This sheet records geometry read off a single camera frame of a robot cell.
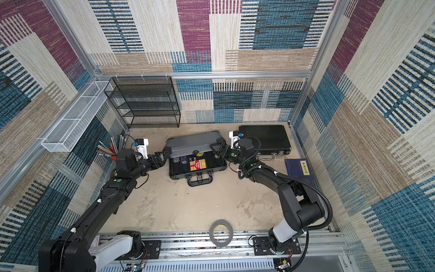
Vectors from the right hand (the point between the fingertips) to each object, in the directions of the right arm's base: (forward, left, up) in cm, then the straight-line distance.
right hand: (216, 150), depth 85 cm
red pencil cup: (+2, +56, -8) cm, 57 cm away
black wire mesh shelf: (+38, +46, +1) cm, 60 cm away
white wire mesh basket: (-3, +61, +17) cm, 64 cm away
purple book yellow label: (-1, -46, -17) cm, 49 cm away
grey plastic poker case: (+6, +15, -15) cm, 22 cm away
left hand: (-4, +24, +3) cm, 24 cm away
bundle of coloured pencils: (+9, +57, -6) cm, 58 cm away
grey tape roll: (-29, -3, -15) cm, 33 cm away
